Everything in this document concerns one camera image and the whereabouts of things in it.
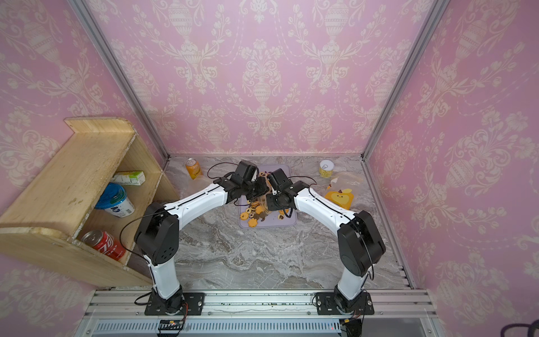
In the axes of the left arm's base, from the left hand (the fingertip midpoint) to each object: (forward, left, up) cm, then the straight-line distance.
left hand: (272, 189), depth 89 cm
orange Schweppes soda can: (+16, +39, -5) cm, 42 cm away
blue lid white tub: (-17, +50, +16) cm, 55 cm away
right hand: (-5, 0, -3) cm, 6 cm away
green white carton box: (-4, +53, +11) cm, 54 cm away
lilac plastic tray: (-6, -2, -15) cm, 16 cm away
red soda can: (-30, +46, +15) cm, 57 cm away
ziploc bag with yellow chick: (+7, -34, -9) cm, 36 cm away
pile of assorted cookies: (-3, +7, -13) cm, 16 cm away
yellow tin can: (+20, -28, -9) cm, 36 cm away
